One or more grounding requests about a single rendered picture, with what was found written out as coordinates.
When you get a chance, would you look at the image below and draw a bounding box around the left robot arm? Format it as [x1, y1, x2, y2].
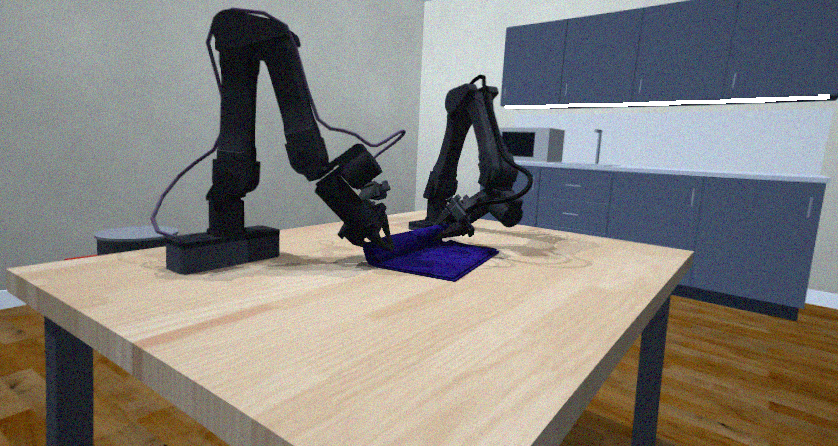
[409, 83, 523, 228]

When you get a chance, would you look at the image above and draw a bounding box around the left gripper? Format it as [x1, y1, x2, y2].
[432, 194, 487, 242]

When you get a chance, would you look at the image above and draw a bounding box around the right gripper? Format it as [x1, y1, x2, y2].
[332, 180, 395, 252]

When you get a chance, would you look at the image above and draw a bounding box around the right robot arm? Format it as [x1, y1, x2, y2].
[165, 9, 382, 249]

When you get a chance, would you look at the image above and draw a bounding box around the dark blue towel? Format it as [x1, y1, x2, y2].
[363, 224, 499, 282]

